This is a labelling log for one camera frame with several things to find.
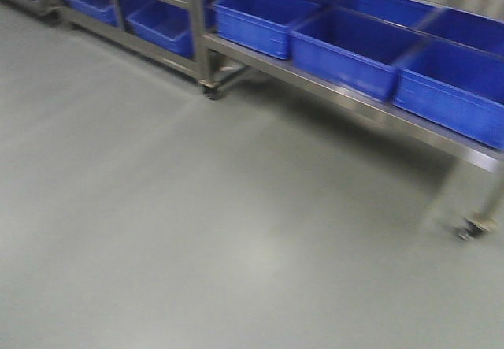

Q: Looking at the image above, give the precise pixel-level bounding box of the blue plastic bin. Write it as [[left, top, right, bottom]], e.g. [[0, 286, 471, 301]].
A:
[[125, 0, 196, 59], [61, 0, 121, 28]]

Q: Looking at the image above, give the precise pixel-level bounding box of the row of blue bins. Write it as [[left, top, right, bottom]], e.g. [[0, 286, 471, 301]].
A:
[[204, 0, 504, 151]]

